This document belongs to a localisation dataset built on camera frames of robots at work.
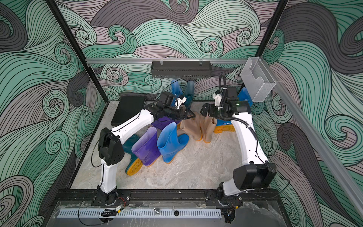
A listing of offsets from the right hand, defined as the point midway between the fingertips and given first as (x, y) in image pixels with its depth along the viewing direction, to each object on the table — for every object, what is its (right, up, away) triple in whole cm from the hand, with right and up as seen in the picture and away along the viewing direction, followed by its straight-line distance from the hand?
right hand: (207, 112), depth 76 cm
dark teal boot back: (-8, +13, +25) cm, 29 cm away
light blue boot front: (-21, -14, -11) cm, 27 cm away
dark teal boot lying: (-40, -29, +2) cm, 50 cm away
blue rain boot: (+15, -9, +18) cm, 25 cm away
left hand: (-8, -1, +2) cm, 9 cm away
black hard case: (-58, +4, +37) cm, 69 cm away
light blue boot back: (-17, +14, +19) cm, 29 cm away
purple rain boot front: (-32, -19, -5) cm, 38 cm away
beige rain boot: (+1, -8, +4) cm, 9 cm away
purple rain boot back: (-24, -5, -3) cm, 25 cm away
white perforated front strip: (-35, -51, -7) cm, 62 cm away
